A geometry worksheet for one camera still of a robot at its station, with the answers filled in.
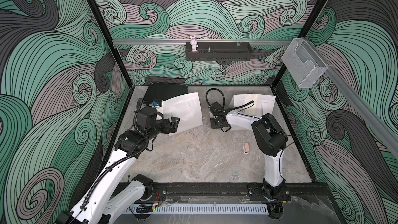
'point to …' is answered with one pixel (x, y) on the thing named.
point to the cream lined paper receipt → (252, 109)
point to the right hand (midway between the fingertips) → (214, 125)
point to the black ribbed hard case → (163, 90)
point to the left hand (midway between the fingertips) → (170, 117)
